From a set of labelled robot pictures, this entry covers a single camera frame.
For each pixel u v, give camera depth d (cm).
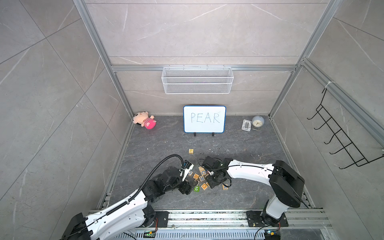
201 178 86
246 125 113
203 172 88
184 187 67
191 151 98
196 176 87
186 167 66
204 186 83
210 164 68
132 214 60
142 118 110
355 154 60
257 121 107
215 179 73
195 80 101
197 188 83
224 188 82
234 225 73
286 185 43
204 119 104
